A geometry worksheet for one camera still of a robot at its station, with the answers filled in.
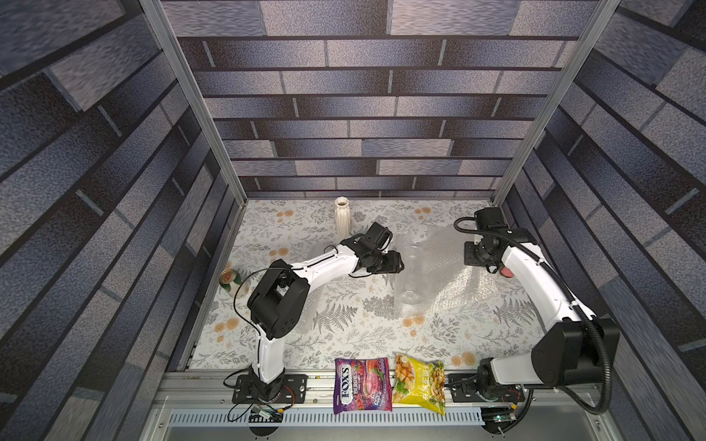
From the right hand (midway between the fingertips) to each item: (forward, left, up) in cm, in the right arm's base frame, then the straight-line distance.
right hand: (476, 255), depth 84 cm
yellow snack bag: (-33, +20, -11) cm, 41 cm away
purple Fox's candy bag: (-34, +35, -12) cm, 51 cm away
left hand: (-1, +23, -5) cm, 24 cm away
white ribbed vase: (+18, +43, -1) cm, 47 cm away
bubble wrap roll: (-1, +11, -11) cm, 15 cm away
